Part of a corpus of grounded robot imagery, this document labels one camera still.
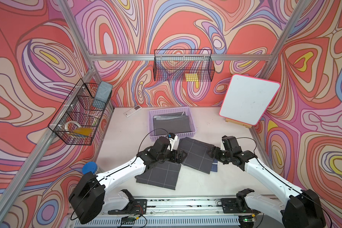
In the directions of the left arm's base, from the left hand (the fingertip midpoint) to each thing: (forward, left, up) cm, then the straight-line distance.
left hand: (183, 154), depth 78 cm
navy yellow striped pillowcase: (-2, -20, -12) cm, 24 cm away
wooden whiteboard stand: (+29, -44, -9) cm, 54 cm away
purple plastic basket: (+39, +21, -7) cm, 45 cm away
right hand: (+1, -18, -6) cm, 19 cm away
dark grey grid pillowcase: (-7, +11, -13) cm, 18 cm away
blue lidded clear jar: (-9, +47, +5) cm, 48 cm away
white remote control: (+45, +39, -11) cm, 60 cm away
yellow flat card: (+3, +48, +17) cm, 51 cm away
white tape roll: (+5, +57, +20) cm, 60 cm away
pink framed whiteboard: (+33, -43, +12) cm, 55 cm away
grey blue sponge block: (+28, +46, +20) cm, 58 cm away
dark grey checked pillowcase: (+5, -11, -13) cm, 17 cm away
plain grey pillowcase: (+33, +3, -12) cm, 35 cm away
